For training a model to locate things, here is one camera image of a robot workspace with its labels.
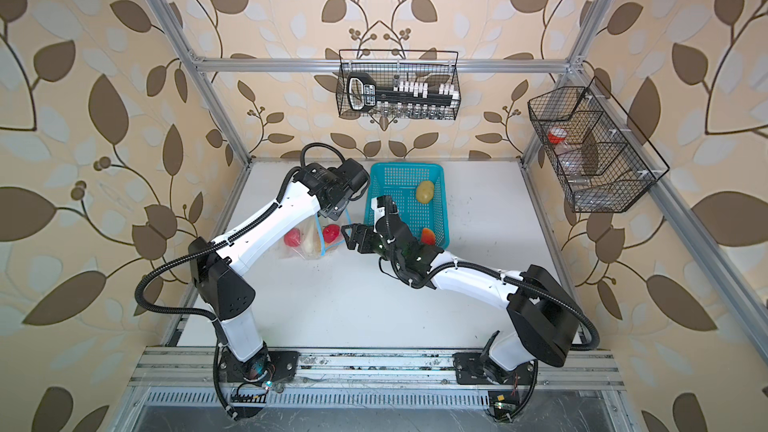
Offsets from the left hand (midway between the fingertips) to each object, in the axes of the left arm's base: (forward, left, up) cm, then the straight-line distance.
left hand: (324, 199), depth 79 cm
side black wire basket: (+5, -71, +12) cm, 72 cm away
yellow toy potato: (+19, -29, -19) cm, 40 cm away
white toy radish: (-3, +8, -19) cm, 20 cm away
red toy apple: (-3, 0, -12) cm, 13 cm away
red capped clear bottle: (+16, -63, +10) cm, 66 cm away
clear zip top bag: (-9, +1, -6) cm, 11 cm away
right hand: (-7, -8, -4) cm, 12 cm away
